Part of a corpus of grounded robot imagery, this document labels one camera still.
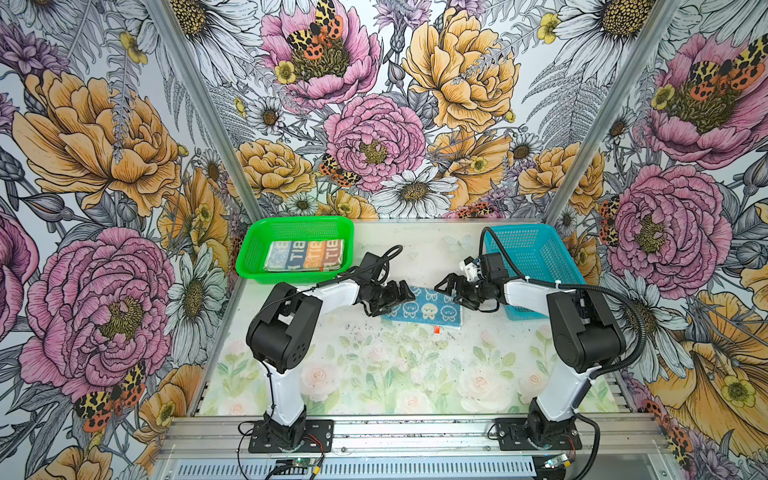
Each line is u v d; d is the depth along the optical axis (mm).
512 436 740
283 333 503
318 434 738
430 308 964
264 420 645
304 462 710
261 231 1086
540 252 1095
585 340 499
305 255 1062
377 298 826
